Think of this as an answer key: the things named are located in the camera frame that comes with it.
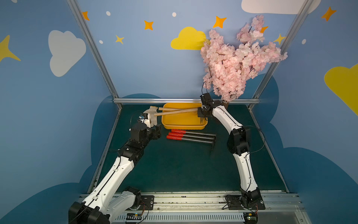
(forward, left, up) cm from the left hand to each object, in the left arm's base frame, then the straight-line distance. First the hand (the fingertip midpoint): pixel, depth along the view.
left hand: (155, 123), depth 78 cm
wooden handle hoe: (+28, -2, -17) cm, 32 cm away
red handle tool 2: (+8, -9, -24) cm, 26 cm away
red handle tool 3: (+6, -12, -25) cm, 28 cm away
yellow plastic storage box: (+22, -17, -25) cm, 37 cm away
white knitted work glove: (+17, +5, -12) cm, 21 cm away
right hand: (+23, -31, -14) cm, 41 cm away
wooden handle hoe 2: (+23, -16, -13) cm, 31 cm away
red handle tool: (+10, -20, -23) cm, 32 cm away
